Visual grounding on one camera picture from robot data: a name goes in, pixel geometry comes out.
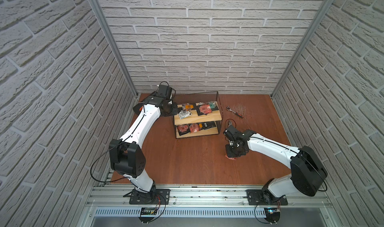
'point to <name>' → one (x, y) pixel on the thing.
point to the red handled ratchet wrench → (228, 108)
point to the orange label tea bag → (189, 106)
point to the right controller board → (272, 215)
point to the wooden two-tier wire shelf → (197, 114)
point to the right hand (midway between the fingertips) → (231, 154)
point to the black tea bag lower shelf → (208, 125)
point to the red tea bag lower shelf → (182, 128)
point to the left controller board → (147, 211)
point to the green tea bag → (212, 105)
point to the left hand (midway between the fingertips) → (176, 108)
